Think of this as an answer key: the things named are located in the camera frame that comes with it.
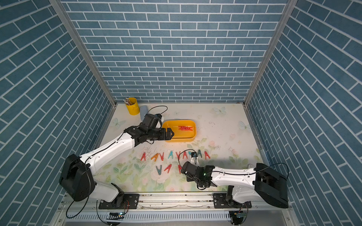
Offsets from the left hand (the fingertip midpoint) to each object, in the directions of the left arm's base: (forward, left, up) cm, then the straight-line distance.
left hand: (172, 135), depth 82 cm
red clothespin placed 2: (-6, -4, -16) cm, 18 cm away
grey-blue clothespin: (-15, +8, -16) cm, 24 cm away
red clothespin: (-6, +19, -17) cm, 26 cm away
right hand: (-18, -10, -15) cm, 25 cm away
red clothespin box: (-13, +2, -16) cm, 21 cm away
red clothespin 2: (-5, -22, -15) cm, 27 cm away
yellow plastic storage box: (+13, -7, -15) cm, 21 cm away
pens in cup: (+27, +34, +1) cm, 43 cm away
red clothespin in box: (+15, -10, -14) cm, 23 cm away
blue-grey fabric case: (+33, +27, -15) cm, 45 cm away
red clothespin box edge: (+15, -7, -14) cm, 21 cm away
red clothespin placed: (-6, +7, -16) cm, 19 cm away
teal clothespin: (-5, +1, -15) cm, 16 cm away
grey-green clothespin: (-5, -17, -12) cm, 22 cm away
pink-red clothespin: (-5, -8, -15) cm, 18 cm away
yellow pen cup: (+28, +32, -9) cm, 44 cm away
